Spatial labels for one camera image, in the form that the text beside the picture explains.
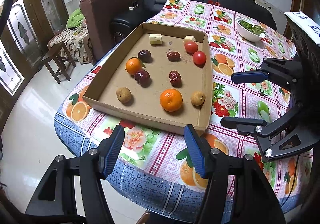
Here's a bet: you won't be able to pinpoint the floral seat cover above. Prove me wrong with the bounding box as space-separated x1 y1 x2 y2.
47 27 93 64

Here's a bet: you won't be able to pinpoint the floral fruit pattern tablecloth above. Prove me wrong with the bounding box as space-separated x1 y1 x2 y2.
54 0 313 221

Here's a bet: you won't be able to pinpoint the black leather sofa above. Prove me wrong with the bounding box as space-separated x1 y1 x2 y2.
109 0 277 47

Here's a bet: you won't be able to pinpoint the brown longan left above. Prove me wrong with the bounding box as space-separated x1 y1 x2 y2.
116 87 132 103

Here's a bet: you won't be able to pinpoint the brown armchair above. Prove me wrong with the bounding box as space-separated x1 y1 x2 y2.
79 0 137 61

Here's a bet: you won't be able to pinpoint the large wrinkled red date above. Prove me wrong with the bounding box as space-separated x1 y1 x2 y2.
169 71 182 87

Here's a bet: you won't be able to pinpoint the white bowl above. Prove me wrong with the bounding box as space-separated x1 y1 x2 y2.
235 18 266 42

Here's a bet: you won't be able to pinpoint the green tomato stem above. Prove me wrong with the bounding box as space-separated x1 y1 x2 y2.
258 89 265 96

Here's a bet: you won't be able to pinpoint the wooden glass door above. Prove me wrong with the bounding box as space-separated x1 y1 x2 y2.
1 0 68 127

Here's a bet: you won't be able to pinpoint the green cushion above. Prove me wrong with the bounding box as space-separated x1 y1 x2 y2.
66 9 85 29

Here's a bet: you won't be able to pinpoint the cardboard tray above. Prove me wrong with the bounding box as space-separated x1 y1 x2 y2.
83 23 213 135

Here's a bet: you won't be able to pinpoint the red tomato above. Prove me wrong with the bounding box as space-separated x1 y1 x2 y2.
193 51 207 67
184 41 198 55

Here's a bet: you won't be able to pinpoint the dark plum in tray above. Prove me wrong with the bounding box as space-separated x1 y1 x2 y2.
138 50 151 63

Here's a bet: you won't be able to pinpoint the small mandarin with leaf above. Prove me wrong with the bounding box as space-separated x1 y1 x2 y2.
125 57 145 75

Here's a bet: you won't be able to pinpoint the large orange mandarin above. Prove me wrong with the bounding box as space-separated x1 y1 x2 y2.
159 89 183 112

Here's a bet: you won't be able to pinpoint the black cable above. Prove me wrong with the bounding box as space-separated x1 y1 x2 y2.
280 154 301 208

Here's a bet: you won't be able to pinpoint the dark plum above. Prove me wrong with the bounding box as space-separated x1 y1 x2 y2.
133 70 150 86
138 50 151 63

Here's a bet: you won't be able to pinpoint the wooden stool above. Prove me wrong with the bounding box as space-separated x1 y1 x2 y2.
41 42 76 84

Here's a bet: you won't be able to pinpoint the green leafy vegetables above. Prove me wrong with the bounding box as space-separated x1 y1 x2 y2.
239 20 264 36

